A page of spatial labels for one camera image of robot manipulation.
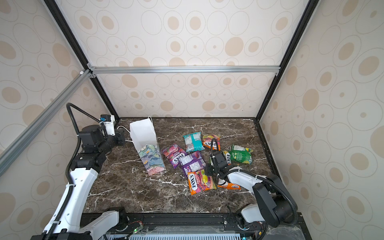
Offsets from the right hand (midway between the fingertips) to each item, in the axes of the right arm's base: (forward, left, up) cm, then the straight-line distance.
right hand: (207, 168), depth 91 cm
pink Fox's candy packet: (+10, +21, +2) cm, 24 cm away
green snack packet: (+9, -21, +2) cm, 23 cm away
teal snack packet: (+19, +9, +1) cm, 21 cm away
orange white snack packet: (-11, -12, 0) cm, 16 cm away
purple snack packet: (+4, +10, +2) cm, 10 cm away
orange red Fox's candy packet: (+18, -1, +3) cm, 18 cm away
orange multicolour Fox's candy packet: (-9, +5, +2) cm, 11 cm away
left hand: (+7, +40, +31) cm, 51 cm away
